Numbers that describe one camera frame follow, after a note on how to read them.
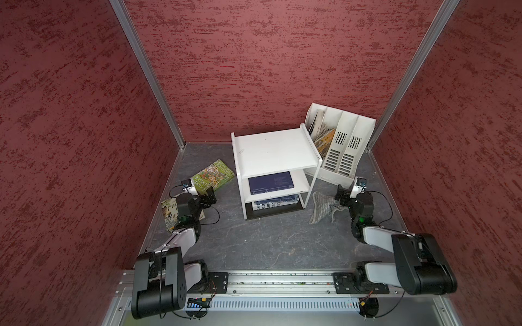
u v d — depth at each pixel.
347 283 0.73
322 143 0.97
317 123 1.00
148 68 0.87
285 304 0.77
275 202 0.90
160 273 0.46
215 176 1.03
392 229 0.55
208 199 0.81
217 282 0.75
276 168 0.66
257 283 0.76
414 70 0.87
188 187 0.76
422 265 0.43
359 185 0.77
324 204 0.90
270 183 0.82
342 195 0.81
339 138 1.12
